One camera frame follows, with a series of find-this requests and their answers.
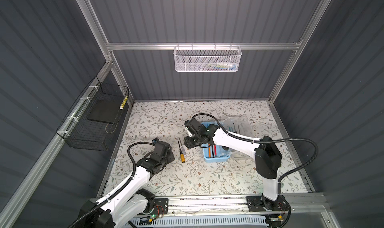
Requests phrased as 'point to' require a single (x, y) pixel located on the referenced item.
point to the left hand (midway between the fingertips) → (171, 155)
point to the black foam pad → (106, 111)
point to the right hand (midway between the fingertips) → (188, 144)
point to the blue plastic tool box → (212, 153)
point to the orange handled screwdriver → (182, 155)
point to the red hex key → (215, 151)
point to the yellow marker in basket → (123, 102)
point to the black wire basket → (88, 124)
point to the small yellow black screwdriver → (234, 127)
